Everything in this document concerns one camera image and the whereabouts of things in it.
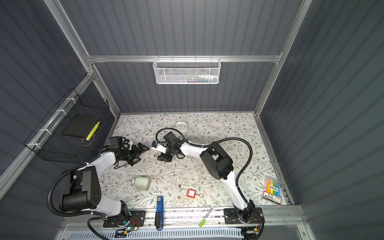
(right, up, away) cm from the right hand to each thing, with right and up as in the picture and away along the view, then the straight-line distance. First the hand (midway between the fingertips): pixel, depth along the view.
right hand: (162, 156), depth 95 cm
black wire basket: (-42, +14, -32) cm, 55 cm away
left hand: (-10, +3, -4) cm, 11 cm away
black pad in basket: (-38, +20, -21) cm, 47 cm away
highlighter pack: (+64, -16, -14) cm, 67 cm away
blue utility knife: (+3, -26, -21) cm, 34 cm away
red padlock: (+19, -17, -15) cm, 30 cm away
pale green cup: (-7, -10, -18) cm, 22 cm away
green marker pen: (+25, -28, -22) cm, 43 cm away
